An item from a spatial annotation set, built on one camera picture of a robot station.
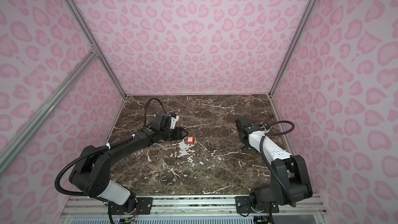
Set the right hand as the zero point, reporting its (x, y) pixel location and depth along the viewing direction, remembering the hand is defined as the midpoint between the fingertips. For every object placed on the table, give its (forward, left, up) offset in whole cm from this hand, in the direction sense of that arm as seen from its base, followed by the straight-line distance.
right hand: (254, 141), depth 86 cm
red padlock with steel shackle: (+4, +37, -6) cm, 38 cm away
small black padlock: (-20, +46, -7) cm, 50 cm away
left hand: (+3, +38, +4) cm, 38 cm away
